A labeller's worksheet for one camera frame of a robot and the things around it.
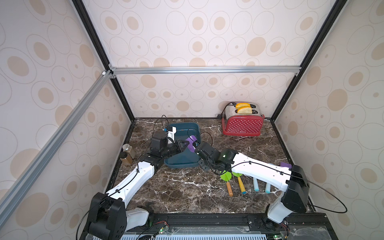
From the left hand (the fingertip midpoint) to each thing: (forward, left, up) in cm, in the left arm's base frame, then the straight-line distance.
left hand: (192, 142), depth 77 cm
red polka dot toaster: (+23, -33, -11) cm, 42 cm away
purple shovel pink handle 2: (-1, -58, -22) cm, 62 cm away
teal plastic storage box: (+2, +4, -20) cm, 21 cm away
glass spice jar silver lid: (+4, +39, -13) cm, 42 cm away
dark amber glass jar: (-1, +40, -16) cm, 43 cm away
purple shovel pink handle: (+3, +1, -1) cm, 3 cm away
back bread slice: (+33, -32, -2) cm, 46 cm away
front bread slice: (+28, -34, -3) cm, 44 cm away
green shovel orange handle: (-8, -20, -23) cm, 32 cm away
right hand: (-7, -5, -8) cm, 12 cm away
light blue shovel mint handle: (-15, -36, -20) cm, 44 cm away
